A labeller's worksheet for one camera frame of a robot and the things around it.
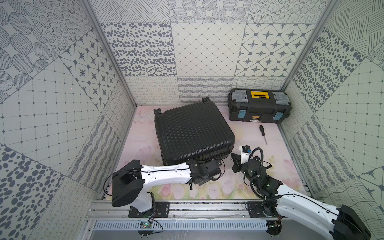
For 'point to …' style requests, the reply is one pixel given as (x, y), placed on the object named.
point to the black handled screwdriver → (262, 132)
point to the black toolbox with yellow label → (258, 105)
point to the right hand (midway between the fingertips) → (232, 155)
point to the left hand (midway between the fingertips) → (206, 173)
